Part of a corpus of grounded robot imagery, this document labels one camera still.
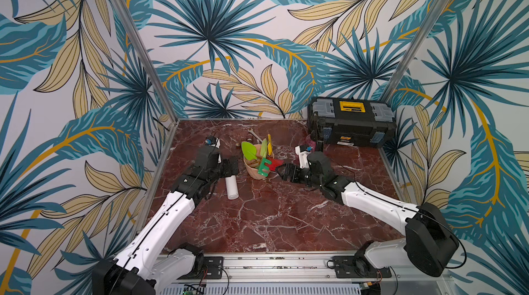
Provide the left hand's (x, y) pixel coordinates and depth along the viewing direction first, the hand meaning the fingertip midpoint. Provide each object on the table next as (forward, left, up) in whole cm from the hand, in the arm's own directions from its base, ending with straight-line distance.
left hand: (227, 164), depth 79 cm
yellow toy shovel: (+9, -16, 0) cm, 19 cm away
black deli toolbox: (+26, -55, -2) cm, 60 cm away
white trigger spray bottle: (-2, 0, -16) cm, 16 cm away
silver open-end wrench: (+29, -10, -18) cm, 36 cm away
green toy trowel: (+12, -7, -8) cm, 16 cm away
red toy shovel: (+4, -18, -5) cm, 19 cm away
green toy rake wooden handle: (+2, -14, -5) cm, 15 cm away
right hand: (-4, -17, -4) cm, 18 cm away
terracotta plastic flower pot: (+8, -9, -13) cm, 17 cm away
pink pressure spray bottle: (+14, -34, -3) cm, 37 cm away
